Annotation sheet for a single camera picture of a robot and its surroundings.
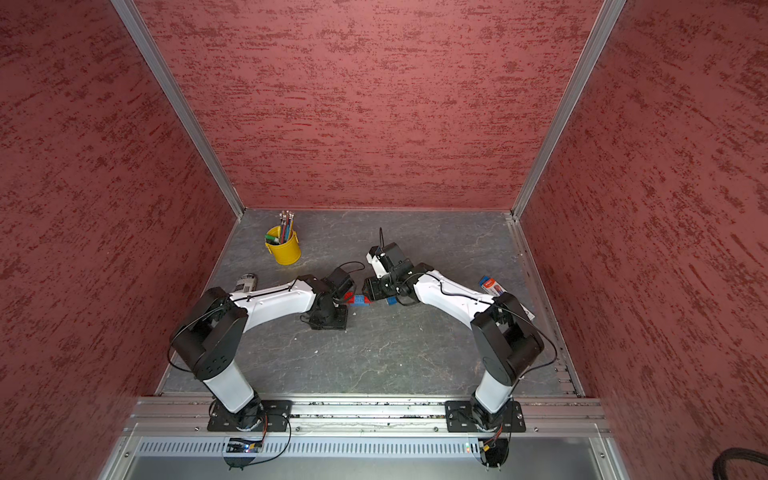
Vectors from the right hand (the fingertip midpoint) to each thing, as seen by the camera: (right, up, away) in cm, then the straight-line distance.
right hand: (371, 294), depth 87 cm
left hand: (-11, -11, +1) cm, 16 cm away
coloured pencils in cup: (-29, +21, +10) cm, 37 cm away
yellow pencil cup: (-31, +12, +13) cm, 35 cm away
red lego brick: (-5, +1, -10) cm, 11 cm away
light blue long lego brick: (-4, -3, +6) cm, 8 cm away
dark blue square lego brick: (+6, 0, -9) cm, 11 cm away
